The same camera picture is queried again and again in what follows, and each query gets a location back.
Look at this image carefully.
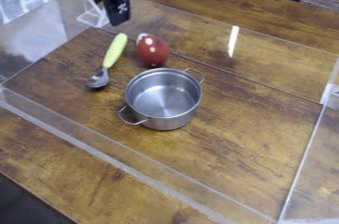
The spoon with yellow-green handle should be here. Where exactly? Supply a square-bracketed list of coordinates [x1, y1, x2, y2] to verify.
[85, 33, 128, 89]

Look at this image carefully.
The silver pot with handles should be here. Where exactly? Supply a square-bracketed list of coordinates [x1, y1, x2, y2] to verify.
[117, 67, 205, 131]

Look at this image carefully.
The clear acrylic enclosure wall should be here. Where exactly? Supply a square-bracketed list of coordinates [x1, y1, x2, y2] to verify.
[0, 0, 339, 224]

